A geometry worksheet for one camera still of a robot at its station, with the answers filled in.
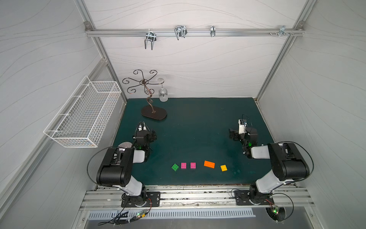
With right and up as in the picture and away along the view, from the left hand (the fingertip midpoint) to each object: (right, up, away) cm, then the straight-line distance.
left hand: (146, 130), depth 94 cm
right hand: (+63, +2, +2) cm, 63 cm away
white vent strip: (-10, -40, -24) cm, 47 cm away
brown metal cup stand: (-4, +13, +16) cm, 21 cm away
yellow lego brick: (+50, -21, -10) cm, 55 cm away
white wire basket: (-24, +8, -25) cm, 36 cm away
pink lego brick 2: (+31, -20, -10) cm, 38 cm away
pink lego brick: (+25, -20, -10) cm, 34 cm away
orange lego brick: (+41, -19, -9) cm, 46 cm away
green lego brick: (+20, -20, -11) cm, 31 cm away
